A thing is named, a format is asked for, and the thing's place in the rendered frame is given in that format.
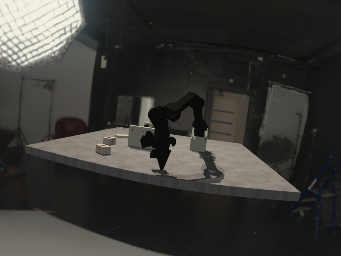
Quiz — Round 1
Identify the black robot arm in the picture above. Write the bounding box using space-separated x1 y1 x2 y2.
140 92 208 148

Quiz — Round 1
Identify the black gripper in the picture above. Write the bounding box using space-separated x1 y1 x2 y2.
150 129 176 170

